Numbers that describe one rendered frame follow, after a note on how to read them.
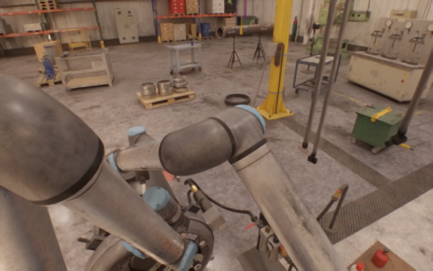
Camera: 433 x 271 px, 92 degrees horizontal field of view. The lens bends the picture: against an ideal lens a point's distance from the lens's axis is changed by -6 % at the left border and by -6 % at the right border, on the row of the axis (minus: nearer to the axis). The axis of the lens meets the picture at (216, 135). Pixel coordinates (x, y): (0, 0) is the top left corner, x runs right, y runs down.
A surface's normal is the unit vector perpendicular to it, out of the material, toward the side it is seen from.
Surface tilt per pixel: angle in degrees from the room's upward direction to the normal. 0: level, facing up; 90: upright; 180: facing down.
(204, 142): 56
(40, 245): 92
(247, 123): 44
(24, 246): 88
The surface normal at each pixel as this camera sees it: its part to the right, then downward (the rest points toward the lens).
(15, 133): 0.45, -0.05
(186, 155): -0.21, 0.17
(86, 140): 0.93, -0.33
